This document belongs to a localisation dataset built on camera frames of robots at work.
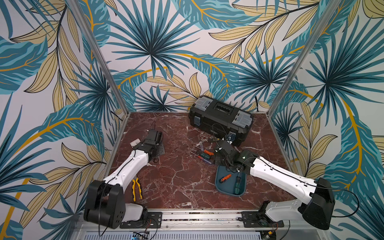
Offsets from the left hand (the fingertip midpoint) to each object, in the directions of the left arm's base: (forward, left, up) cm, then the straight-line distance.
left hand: (160, 150), depth 86 cm
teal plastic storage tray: (-16, -39, -13) cm, 44 cm away
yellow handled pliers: (-14, +14, -10) cm, 22 cm away
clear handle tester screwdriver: (+9, -24, -9) cm, 27 cm away
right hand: (-5, -32, +4) cm, 32 cm away
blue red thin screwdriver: (+1, -24, -10) cm, 26 cm away
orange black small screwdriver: (-12, -38, -9) cm, 41 cm away
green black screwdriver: (-17, -43, -8) cm, 47 cm away
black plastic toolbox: (+19, -35, +6) cm, 40 cm away
